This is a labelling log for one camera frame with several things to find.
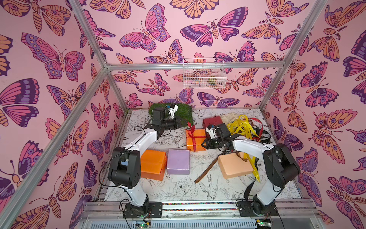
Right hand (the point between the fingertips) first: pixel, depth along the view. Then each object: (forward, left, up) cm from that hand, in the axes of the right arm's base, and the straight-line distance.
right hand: (205, 142), depth 92 cm
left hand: (+6, +11, +15) cm, 19 cm away
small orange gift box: (0, +4, +1) cm, 4 cm away
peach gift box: (-14, -15, -3) cm, 21 cm away
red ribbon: (+6, +9, +2) cm, 11 cm away
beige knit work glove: (+28, -22, -6) cm, 36 cm away
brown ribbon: (-18, +2, -6) cm, 19 cm away
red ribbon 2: (+7, -37, -6) cm, 38 cm away
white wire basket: (+37, +1, +27) cm, 46 cm away
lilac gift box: (-14, +17, 0) cm, 22 cm away
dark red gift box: (+18, -8, +1) cm, 19 cm away
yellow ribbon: (+18, -29, -4) cm, 34 cm away
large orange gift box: (-12, +34, -8) cm, 37 cm away
